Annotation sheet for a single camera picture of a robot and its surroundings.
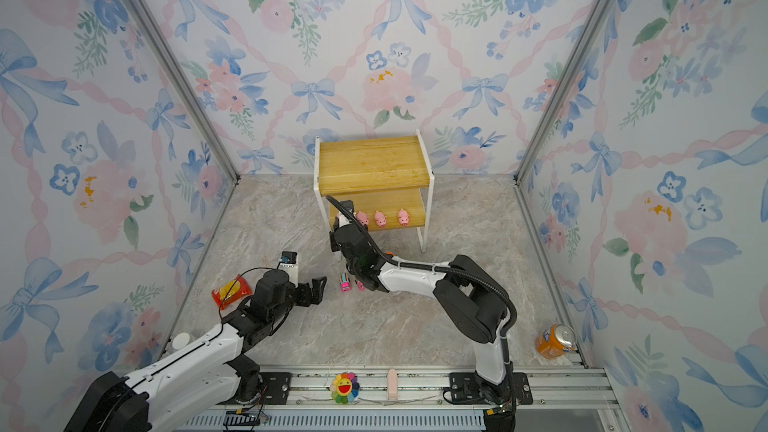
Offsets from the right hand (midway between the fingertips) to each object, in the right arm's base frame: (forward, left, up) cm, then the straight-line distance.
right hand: (340, 216), depth 86 cm
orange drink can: (-31, -55, -8) cm, 63 cm away
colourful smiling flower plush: (-41, -4, -17) cm, 44 cm away
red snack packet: (-17, +32, -14) cm, 39 cm away
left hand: (-14, +8, -10) cm, 19 cm away
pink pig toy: (0, -18, 0) cm, 18 cm away
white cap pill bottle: (-32, +37, -10) cm, 50 cm away
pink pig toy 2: (-2, -12, +1) cm, 12 cm away
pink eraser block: (-40, -15, -16) cm, 46 cm away
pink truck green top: (-23, -8, +4) cm, 24 cm away
